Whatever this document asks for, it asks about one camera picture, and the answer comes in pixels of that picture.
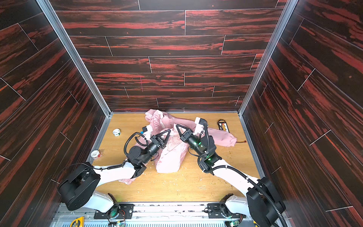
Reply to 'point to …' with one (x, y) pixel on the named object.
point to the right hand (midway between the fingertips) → (178, 124)
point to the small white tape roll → (116, 132)
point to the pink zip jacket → (175, 153)
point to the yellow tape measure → (79, 222)
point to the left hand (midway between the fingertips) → (171, 132)
